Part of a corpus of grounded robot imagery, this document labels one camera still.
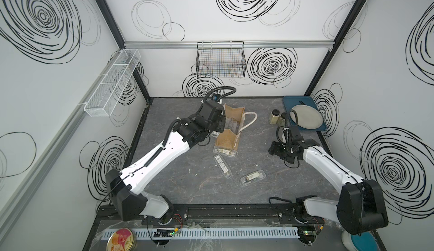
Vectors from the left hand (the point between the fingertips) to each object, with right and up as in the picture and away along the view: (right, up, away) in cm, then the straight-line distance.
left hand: (219, 117), depth 74 cm
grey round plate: (+58, -1, +35) cm, 68 cm away
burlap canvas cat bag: (+4, -13, +20) cm, 24 cm away
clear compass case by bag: (+3, -19, +18) cm, 26 cm away
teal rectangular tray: (+52, +10, +45) cm, 69 cm away
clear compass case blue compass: (+7, -5, +27) cm, 29 cm away
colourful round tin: (-38, -48, -8) cm, 62 cm away
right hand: (+29, -19, +12) cm, 37 cm away
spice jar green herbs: (+37, -3, +26) cm, 45 cm away
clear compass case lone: (+17, -30, +9) cm, 36 cm away
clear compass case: (+2, -26, +13) cm, 29 cm away
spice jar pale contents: (+33, 0, +26) cm, 42 cm away
